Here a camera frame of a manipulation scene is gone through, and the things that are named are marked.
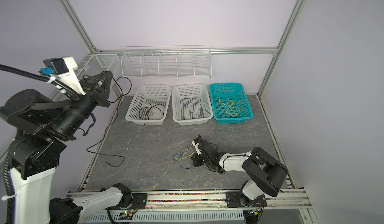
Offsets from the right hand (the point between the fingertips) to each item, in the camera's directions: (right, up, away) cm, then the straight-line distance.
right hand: (192, 158), depth 88 cm
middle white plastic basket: (-2, +33, +27) cm, 43 cm away
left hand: (-22, +39, -44) cm, 63 cm away
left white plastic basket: (-34, +33, +27) cm, 55 cm away
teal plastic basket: (+33, +44, +32) cm, 63 cm away
